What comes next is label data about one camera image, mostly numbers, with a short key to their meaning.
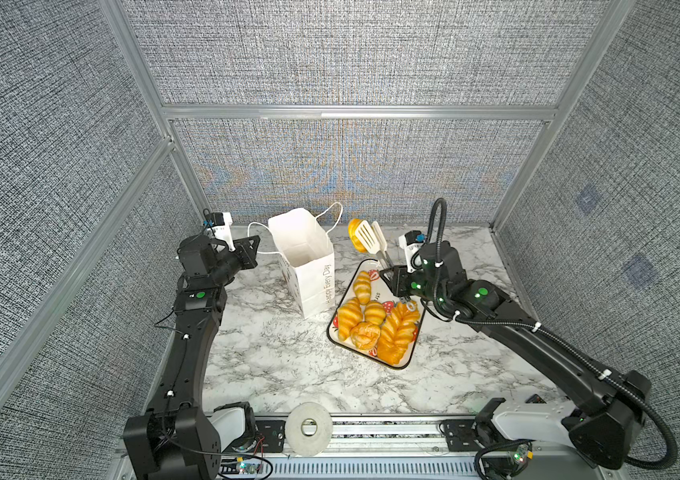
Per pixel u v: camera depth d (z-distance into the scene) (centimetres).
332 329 90
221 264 64
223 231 66
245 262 67
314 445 72
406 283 65
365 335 86
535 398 78
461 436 72
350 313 90
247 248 66
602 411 39
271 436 73
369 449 73
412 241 64
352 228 78
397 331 88
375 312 92
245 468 70
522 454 69
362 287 98
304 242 100
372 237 74
